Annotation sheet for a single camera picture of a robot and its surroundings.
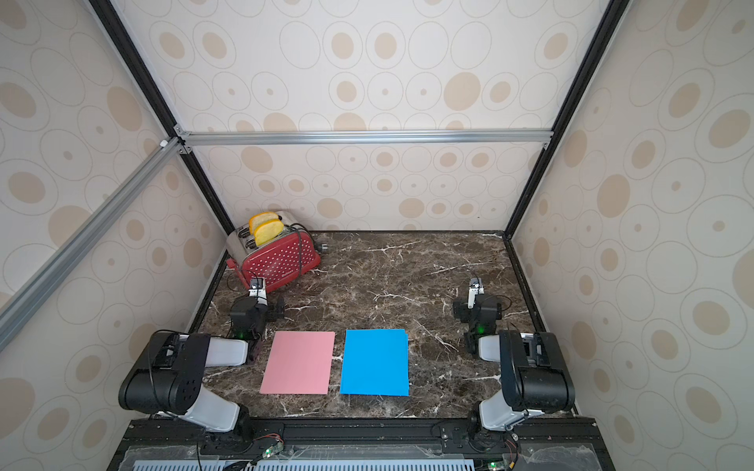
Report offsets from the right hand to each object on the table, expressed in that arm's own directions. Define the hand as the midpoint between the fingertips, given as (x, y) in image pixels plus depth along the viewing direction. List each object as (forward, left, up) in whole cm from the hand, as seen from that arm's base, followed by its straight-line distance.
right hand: (475, 296), depth 94 cm
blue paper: (-21, +31, -6) cm, 38 cm away
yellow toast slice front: (+11, +67, +17) cm, 70 cm away
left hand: (-3, +66, +4) cm, 66 cm away
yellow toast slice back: (+16, +70, +18) cm, 74 cm away
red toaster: (+8, +62, +9) cm, 63 cm away
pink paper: (-21, +55, -8) cm, 59 cm away
